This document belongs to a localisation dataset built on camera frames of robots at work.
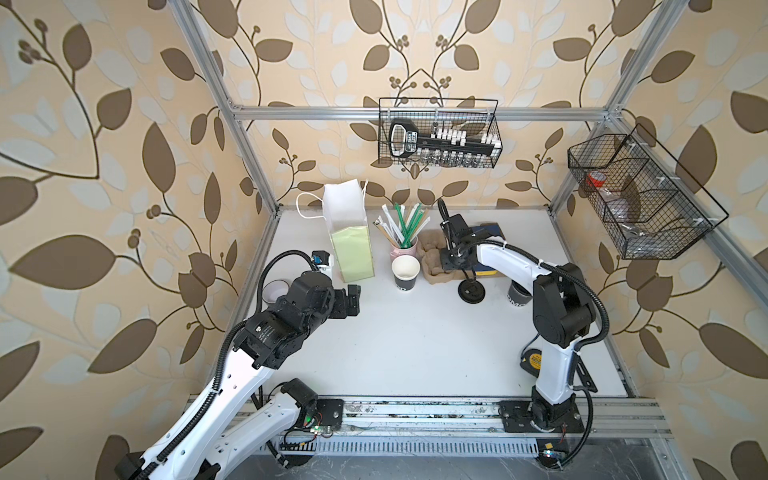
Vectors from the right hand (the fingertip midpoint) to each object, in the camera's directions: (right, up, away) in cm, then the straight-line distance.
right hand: (451, 263), depth 96 cm
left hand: (-30, -4, -26) cm, 39 cm away
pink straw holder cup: (-18, +4, +1) cm, 18 cm away
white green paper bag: (-35, +19, +1) cm, 40 cm away
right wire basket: (+45, +16, -22) cm, 53 cm away
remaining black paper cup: (-15, -2, -1) cm, 15 cm away
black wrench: (+33, -30, -16) cm, 47 cm away
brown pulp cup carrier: (-6, +6, +10) cm, 13 cm away
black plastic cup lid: (+7, -9, +1) cm, 11 cm away
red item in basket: (+42, +26, -7) cm, 50 cm away
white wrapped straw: (-19, +13, +1) cm, 23 cm away
